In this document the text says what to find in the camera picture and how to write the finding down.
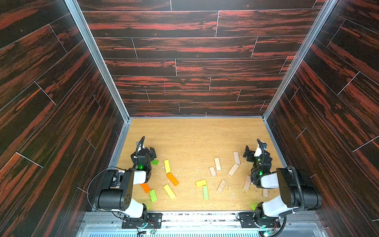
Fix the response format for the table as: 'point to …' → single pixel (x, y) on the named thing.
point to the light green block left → (153, 195)
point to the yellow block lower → (169, 191)
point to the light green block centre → (206, 192)
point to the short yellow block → (201, 182)
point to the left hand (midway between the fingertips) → (144, 149)
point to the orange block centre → (175, 182)
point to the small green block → (155, 162)
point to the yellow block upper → (167, 166)
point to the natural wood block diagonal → (233, 169)
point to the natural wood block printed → (221, 185)
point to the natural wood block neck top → (217, 163)
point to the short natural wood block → (212, 171)
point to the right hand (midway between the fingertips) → (258, 148)
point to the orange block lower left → (145, 187)
